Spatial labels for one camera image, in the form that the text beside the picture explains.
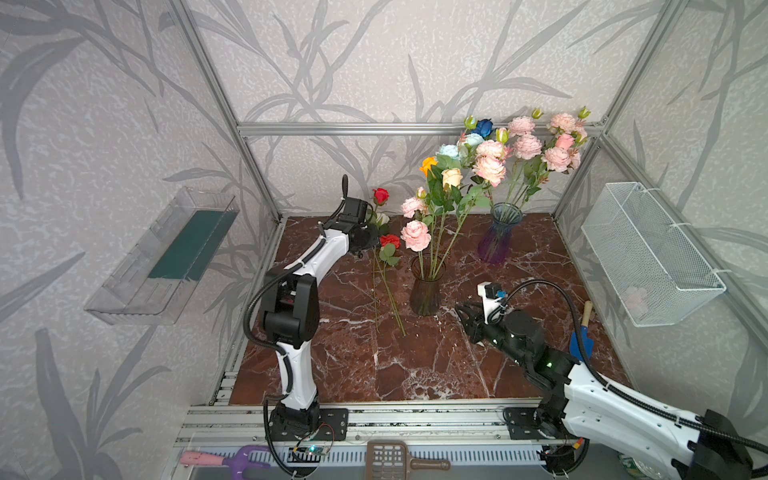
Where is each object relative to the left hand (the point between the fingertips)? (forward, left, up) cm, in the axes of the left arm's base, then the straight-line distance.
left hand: (379, 228), depth 96 cm
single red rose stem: (+10, 0, +5) cm, 11 cm away
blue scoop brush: (-33, -63, -13) cm, 72 cm away
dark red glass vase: (-17, -15, +2) cm, 23 cm away
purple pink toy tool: (-60, +30, -13) cm, 69 cm away
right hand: (-27, -23, +4) cm, 35 cm away
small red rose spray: (-2, -3, -12) cm, 13 cm away
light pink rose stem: (-18, -11, +19) cm, 28 cm away
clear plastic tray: (-30, +46, +17) cm, 58 cm away
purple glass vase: (-1, -40, -7) cm, 40 cm away
